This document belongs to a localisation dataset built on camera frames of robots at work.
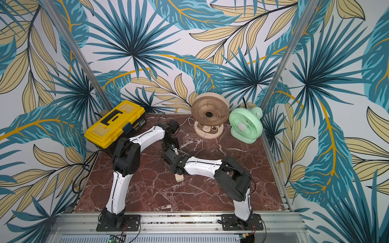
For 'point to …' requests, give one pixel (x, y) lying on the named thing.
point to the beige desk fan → (209, 111)
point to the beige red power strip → (179, 177)
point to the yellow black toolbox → (123, 121)
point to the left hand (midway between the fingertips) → (175, 151)
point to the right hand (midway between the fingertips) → (174, 162)
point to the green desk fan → (245, 124)
